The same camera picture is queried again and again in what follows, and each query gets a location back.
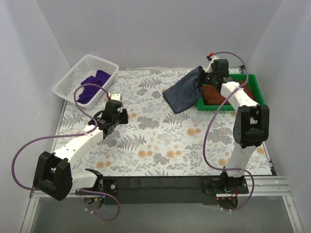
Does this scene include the brown towel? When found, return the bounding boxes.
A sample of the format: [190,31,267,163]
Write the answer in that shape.
[202,85,255,105]

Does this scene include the grey cloth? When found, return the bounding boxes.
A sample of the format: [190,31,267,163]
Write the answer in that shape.
[163,66,204,114]

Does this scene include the purple cloth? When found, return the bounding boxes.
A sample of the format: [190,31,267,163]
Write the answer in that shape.
[77,70,110,104]

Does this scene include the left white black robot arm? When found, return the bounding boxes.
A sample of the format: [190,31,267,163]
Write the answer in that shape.
[33,109,128,200]

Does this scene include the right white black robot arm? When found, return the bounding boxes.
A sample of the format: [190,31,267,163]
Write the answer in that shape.
[208,71,270,187]

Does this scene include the green plastic tray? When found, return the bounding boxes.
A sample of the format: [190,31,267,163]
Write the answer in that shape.
[196,74,265,111]

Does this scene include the white plastic basket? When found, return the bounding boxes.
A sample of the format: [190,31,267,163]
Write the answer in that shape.
[52,54,120,109]

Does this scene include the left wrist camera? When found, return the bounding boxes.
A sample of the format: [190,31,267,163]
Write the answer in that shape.
[104,93,123,116]

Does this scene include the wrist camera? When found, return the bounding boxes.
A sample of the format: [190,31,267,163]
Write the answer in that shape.
[206,53,229,77]
[104,93,123,116]

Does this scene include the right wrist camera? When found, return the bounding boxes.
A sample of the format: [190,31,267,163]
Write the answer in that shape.
[206,53,229,77]

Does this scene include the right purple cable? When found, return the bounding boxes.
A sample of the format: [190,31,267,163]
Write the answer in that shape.
[203,51,255,212]

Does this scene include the aluminium frame rail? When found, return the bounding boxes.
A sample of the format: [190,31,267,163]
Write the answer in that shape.
[30,176,292,199]

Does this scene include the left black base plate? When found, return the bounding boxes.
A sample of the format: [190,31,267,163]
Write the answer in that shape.
[85,179,119,195]

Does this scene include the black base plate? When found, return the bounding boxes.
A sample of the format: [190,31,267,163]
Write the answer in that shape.
[85,179,119,195]
[202,176,249,195]

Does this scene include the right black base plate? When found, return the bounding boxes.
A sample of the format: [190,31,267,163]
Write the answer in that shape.
[202,176,249,195]

